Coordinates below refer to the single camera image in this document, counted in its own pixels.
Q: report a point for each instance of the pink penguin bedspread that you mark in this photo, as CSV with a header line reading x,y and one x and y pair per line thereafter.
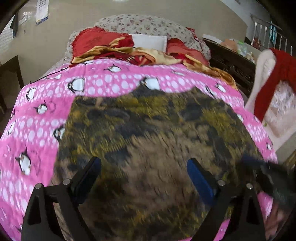
x,y
28,145

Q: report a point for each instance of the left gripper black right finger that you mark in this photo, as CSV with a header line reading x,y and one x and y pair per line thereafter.
x,y
246,220

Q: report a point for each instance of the wall calendar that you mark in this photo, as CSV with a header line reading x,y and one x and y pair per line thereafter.
x,y
42,9

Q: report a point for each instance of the right hand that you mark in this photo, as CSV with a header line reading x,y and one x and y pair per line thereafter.
x,y
276,217

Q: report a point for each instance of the floral grey pillow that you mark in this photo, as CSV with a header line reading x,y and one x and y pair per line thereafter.
x,y
147,25

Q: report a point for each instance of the metal drying rack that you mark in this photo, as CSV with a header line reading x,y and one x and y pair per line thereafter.
x,y
267,35

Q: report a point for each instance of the white red hanging garment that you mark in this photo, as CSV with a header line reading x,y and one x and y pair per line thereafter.
x,y
272,99

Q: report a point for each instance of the brown yellow floral garment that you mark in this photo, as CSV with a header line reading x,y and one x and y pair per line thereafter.
x,y
144,140

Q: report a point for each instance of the dark wooden desk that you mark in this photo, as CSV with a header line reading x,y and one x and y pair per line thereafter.
x,y
11,83

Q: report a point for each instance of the dark wooden bedside cabinet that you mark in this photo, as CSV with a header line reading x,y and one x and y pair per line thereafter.
x,y
241,69

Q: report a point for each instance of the white pillow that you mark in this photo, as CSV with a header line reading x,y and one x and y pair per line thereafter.
x,y
150,42

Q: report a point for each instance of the black wall item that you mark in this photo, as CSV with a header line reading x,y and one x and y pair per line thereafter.
x,y
14,25

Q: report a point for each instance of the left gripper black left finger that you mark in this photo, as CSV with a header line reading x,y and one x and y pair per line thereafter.
x,y
40,221

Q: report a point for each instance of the red gold blanket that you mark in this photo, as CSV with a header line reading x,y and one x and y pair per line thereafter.
x,y
95,43

